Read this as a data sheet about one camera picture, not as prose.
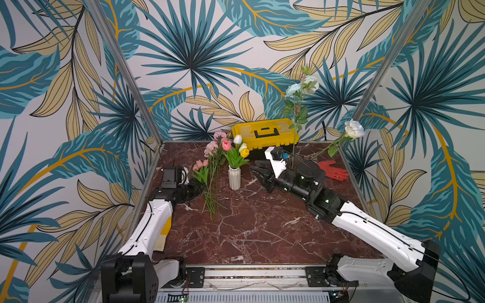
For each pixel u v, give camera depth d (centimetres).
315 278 73
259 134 101
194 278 73
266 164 54
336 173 105
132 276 39
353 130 65
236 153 82
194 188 73
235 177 89
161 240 83
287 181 55
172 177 63
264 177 56
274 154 52
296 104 80
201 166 103
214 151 106
